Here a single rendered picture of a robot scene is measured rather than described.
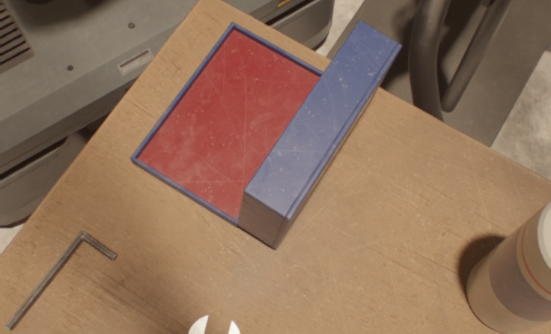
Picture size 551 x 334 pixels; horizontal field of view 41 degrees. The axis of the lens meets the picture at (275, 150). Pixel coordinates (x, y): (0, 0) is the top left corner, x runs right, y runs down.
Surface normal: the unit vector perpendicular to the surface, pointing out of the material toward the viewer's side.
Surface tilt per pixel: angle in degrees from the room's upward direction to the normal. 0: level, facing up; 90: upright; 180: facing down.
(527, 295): 90
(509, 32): 0
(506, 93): 0
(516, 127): 0
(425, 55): 49
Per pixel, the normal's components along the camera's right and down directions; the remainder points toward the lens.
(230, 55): 0.00, -0.37
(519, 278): -0.92, 0.37
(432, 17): -0.01, 0.27
